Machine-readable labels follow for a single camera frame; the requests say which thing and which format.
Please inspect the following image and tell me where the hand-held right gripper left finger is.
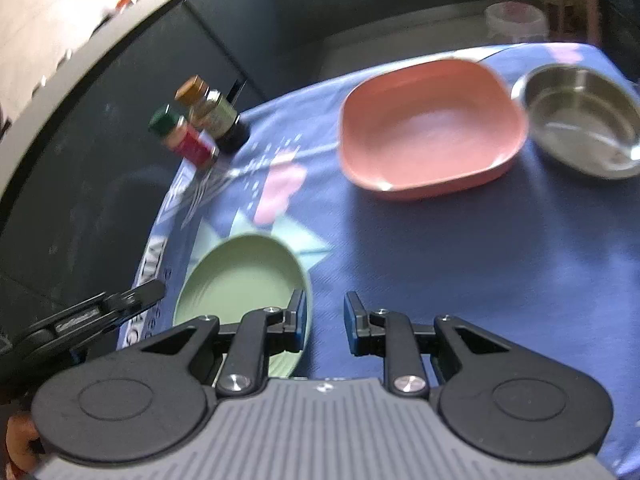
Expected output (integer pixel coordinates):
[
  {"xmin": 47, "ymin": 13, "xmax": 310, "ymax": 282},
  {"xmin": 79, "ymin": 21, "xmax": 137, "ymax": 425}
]
[{"xmin": 141, "ymin": 288, "xmax": 308, "ymax": 395}]

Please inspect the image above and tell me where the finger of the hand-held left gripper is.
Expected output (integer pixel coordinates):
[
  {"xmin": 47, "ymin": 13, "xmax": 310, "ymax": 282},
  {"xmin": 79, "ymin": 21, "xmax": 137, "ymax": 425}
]
[{"xmin": 25, "ymin": 280, "xmax": 167, "ymax": 347}]

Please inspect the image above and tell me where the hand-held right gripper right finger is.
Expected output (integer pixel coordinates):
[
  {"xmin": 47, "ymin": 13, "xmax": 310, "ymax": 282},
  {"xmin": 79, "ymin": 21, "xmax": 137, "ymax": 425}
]
[{"xmin": 343, "ymin": 291, "xmax": 507, "ymax": 396}]

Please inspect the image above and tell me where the green round plate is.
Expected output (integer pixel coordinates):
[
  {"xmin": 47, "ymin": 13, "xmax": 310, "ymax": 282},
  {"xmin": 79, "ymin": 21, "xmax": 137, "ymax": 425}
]
[{"xmin": 172, "ymin": 234, "xmax": 315, "ymax": 378}]

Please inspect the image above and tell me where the person's left hand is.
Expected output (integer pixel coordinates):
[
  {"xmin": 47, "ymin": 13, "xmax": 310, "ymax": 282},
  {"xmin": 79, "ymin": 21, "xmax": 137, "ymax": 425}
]
[{"xmin": 5, "ymin": 412, "xmax": 45, "ymax": 473}]

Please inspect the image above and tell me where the blue printed tablecloth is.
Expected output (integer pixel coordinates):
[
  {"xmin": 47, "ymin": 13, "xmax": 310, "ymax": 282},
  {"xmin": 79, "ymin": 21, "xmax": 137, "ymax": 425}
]
[{"xmin": 115, "ymin": 42, "xmax": 640, "ymax": 478}]

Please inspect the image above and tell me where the green-capped spice bottle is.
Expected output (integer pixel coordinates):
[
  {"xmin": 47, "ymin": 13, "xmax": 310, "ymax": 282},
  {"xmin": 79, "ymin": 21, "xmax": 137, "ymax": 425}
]
[{"xmin": 148, "ymin": 105, "xmax": 219, "ymax": 170}]

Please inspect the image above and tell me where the pink square plate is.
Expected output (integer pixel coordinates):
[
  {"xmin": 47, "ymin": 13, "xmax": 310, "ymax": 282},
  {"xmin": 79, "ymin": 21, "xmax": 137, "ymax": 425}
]
[{"xmin": 339, "ymin": 58, "xmax": 529, "ymax": 202}]

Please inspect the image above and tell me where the brown-capped sauce bottle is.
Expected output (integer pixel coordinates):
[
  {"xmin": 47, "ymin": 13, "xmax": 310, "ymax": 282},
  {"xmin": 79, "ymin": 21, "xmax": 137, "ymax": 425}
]
[{"xmin": 175, "ymin": 75, "xmax": 251, "ymax": 155}]

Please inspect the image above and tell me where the grey kitchen countertop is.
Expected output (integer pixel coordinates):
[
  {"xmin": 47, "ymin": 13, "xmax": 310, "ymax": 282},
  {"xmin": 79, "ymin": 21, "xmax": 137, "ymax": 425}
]
[{"xmin": 0, "ymin": 0, "xmax": 211, "ymax": 206}]

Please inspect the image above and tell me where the stainless steel bowl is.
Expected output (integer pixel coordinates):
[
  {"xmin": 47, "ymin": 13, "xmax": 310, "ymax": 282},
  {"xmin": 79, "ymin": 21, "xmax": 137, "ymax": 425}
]
[{"xmin": 511, "ymin": 64, "xmax": 640, "ymax": 181}]

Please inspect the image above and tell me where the white lined trash bin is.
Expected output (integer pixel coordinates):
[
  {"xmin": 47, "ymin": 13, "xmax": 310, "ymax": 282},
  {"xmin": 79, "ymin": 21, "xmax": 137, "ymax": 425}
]
[{"xmin": 485, "ymin": 1, "xmax": 548, "ymax": 43}]

